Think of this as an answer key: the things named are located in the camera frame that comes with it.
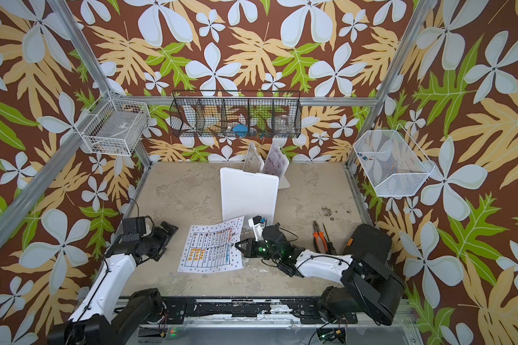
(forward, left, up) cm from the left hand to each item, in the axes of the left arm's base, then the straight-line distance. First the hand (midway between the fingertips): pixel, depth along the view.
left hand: (174, 232), depth 85 cm
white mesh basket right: (+21, -88, +18) cm, 92 cm away
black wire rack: (+49, -22, +23) cm, 58 cm away
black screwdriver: (-4, -64, -7) cm, 64 cm away
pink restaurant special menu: (+34, -42, +6) cm, 54 cm away
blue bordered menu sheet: (+34, -31, +6) cm, 46 cm away
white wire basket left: (+35, +26, +26) cm, 51 cm away
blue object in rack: (+40, -26, +20) cm, 51 cm away
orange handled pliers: (+1, -58, -7) cm, 59 cm away
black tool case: (0, -79, -4) cm, 79 cm away
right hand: (-7, -25, +4) cm, 26 cm away
